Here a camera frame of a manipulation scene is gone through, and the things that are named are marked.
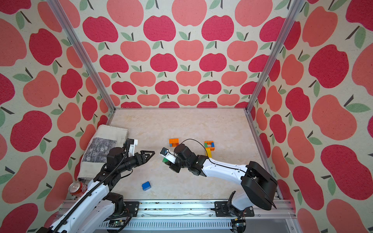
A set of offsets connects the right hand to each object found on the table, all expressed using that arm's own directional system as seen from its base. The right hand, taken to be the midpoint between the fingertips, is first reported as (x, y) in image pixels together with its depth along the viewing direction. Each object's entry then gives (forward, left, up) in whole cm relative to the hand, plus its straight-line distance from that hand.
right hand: (168, 161), depth 80 cm
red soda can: (-19, +43, 0) cm, 47 cm away
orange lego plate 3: (+16, -26, -10) cm, 32 cm away
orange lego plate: (+16, 0, -10) cm, 19 cm away
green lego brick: (-4, 0, +9) cm, 10 cm away
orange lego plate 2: (+20, -24, -9) cm, 33 cm away
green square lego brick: (+19, -22, -11) cm, 31 cm away
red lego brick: (+17, -2, -8) cm, 19 cm away
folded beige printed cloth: (+14, +44, -3) cm, 46 cm away
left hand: (-1, +8, +5) cm, 9 cm away
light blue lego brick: (+15, +2, -9) cm, 18 cm away
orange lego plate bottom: (+17, -1, -6) cm, 18 cm away
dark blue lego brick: (+18, -26, -9) cm, 33 cm away
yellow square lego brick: (+14, -24, -11) cm, 30 cm away
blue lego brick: (-12, +12, -10) cm, 19 cm away
